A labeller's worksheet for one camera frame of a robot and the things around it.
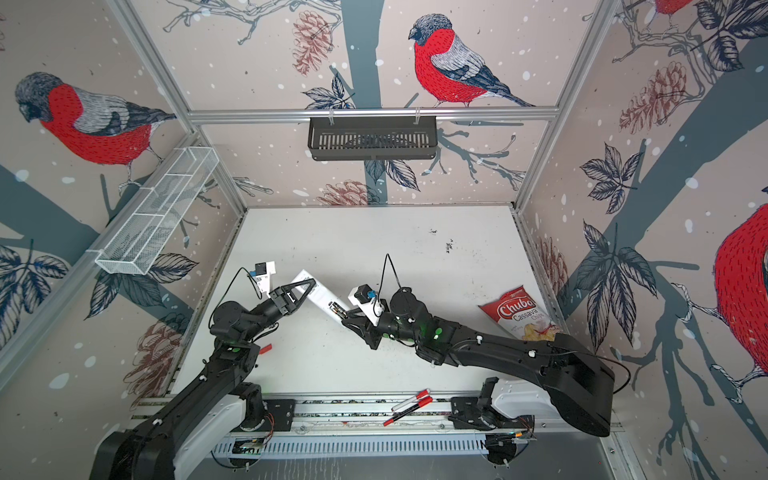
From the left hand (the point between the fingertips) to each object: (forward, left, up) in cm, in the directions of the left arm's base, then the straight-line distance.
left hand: (311, 288), depth 70 cm
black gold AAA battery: (-3, -5, -6) cm, 8 cm away
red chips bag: (0, -57, -18) cm, 59 cm away
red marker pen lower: (-20, -27, -24) cm, 42 cm away
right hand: (-6, -7, -6) cm, 11 cm away
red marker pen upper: (-18, -26, -25) cm, 40 cm away
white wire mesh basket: (+19, +44, +6) cm, 48 cm away
